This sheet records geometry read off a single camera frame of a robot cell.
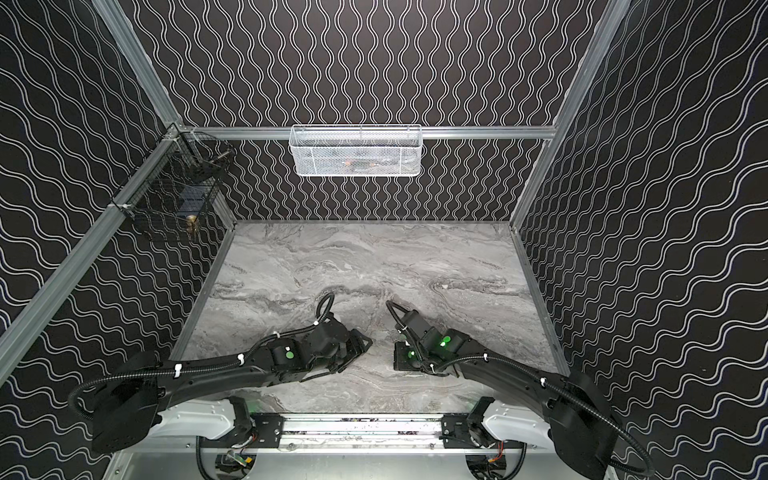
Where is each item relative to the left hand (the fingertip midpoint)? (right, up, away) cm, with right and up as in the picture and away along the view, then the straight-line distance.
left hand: (379, 353), depth 75 cm
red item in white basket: (-10, +54, +19) cm, 58 cm away
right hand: (+5, -4, +6) cm, 8 cm away
